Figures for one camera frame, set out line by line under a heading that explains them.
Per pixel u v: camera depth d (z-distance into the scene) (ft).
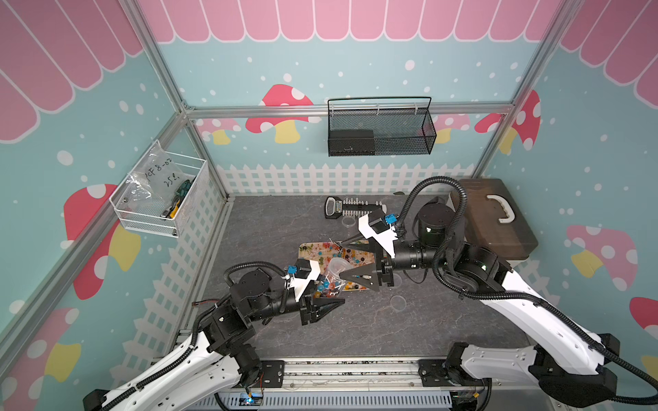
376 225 1.36
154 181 2.30
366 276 1.45
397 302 2.88
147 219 2.08
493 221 2.84
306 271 1.63
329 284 1.82
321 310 1.84
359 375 2.49
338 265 1.84
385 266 1.45
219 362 2.02
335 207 3.81
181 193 2.41
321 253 3.27
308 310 1.68
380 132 3.03
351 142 2.94
